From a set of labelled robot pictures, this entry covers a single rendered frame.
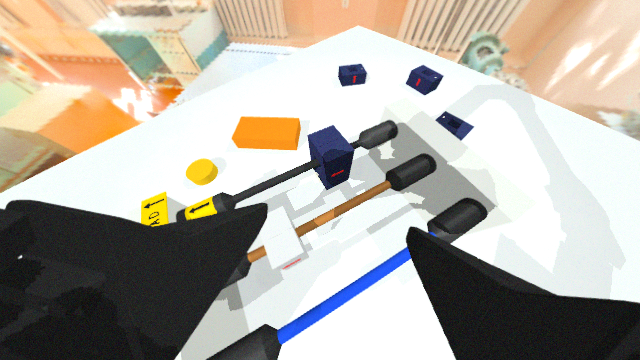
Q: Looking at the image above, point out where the yellow short cylinder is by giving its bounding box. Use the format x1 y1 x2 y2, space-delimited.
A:
186 158 218 185

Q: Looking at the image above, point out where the orange block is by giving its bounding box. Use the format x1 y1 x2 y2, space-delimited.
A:
232 116 301 150

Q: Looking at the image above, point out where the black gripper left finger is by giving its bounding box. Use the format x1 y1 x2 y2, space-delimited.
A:
5 199 268 360

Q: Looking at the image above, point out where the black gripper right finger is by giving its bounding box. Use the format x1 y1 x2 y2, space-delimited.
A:
405 226 640 360

